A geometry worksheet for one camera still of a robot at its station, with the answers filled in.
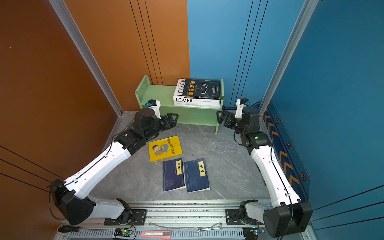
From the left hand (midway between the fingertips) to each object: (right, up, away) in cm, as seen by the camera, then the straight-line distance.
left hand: (175, 115), depth 72 cm
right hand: (+23, 0, +1) cm, 23 cm away
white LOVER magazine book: (0, +11, +11) cm, 16 cm away
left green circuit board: (-25, -56, -1) cm, 62 cm away
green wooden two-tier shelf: (-10, +14, +20) cm, 26 cm away
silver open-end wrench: (+11, -55, -2) cm, 56 cm away
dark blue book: (-3, -34, +15) cm, 38 cm away
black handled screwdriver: (-51, -54, -3) cm, 74 cm away
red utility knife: (-8, -56, -4) cm, 56 cm away
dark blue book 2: (+11, -35, +13) cm, 39 cm away
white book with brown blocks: (+9, +7, +12) cm, 17 cm away
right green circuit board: (+37, -56, -2) cm, 67 cm away
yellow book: (-10, -20, +25) cm, 33 cm away
